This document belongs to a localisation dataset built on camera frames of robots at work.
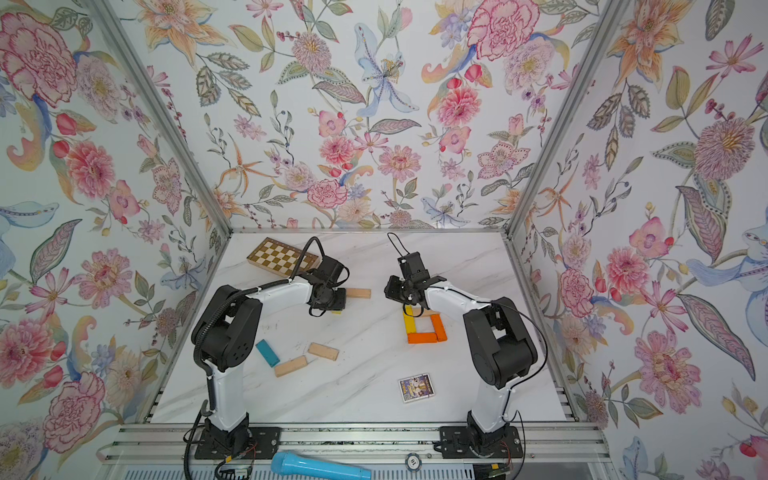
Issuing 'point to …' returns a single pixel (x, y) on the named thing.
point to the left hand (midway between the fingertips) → (346, 300)
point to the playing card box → (416, 387)
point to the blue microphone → (297, 467)
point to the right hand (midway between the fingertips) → (387, 286)
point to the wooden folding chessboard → (282, 258)
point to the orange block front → (414, 338)
